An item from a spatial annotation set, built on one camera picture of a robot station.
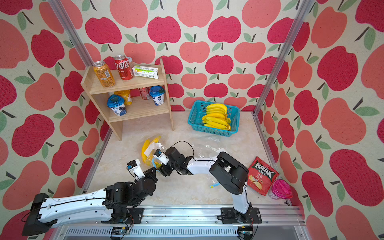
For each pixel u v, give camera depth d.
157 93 0.90
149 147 0.86
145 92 0.93
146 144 0.91
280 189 0.72
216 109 1.11
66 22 0.74
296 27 0.76
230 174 0.51
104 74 0.68
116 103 0.83
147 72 0.77
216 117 1.08
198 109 1.18
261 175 0.84
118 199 0.52
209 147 0.89
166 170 0.78
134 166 0.65
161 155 0.77
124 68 0.72
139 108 0.97
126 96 0.90
